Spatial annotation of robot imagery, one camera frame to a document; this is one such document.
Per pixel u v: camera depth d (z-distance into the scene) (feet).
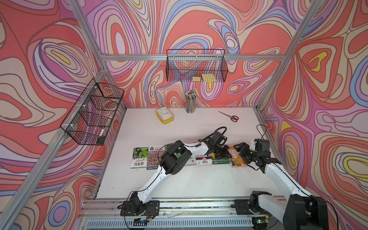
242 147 2.55
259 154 2.14
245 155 2.51
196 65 3.14
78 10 2.27
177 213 2.40
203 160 2.98
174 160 1.97
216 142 2.64
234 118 3.68
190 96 3.42
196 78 2.71
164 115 3.65
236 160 2.97
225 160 2.97
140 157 3.03
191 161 2.97
